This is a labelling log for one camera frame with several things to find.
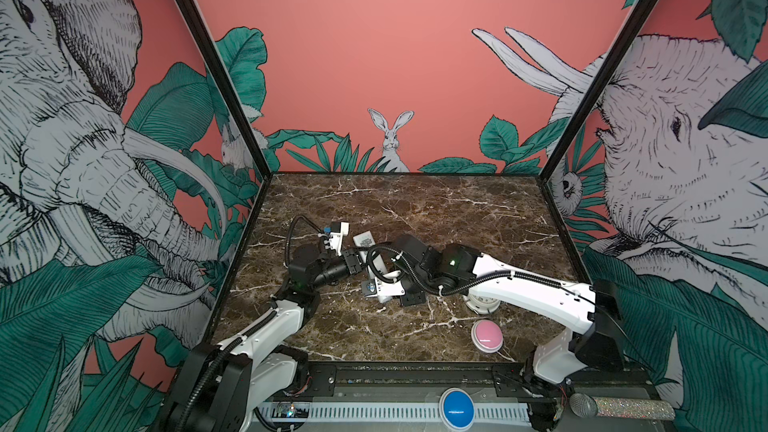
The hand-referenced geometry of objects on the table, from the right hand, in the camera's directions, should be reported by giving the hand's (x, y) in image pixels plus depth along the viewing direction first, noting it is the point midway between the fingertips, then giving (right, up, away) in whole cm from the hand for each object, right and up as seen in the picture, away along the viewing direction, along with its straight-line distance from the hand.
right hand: (385, 282), depth 72 cm
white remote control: (-2, +5, 0) cm, 5 cm away
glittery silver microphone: (+47, -27, -4) cm, 54 cm away
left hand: (-2, +7, +3) cm, 8 cm away
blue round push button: (+17, -29, -3) cm, 34 cm away
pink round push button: (+28, -17, +8) cm, 34 cm away
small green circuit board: (-24, -29, -3) cm, 38 cm away
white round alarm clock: (+27, -10, +12) cm, 32 cm away
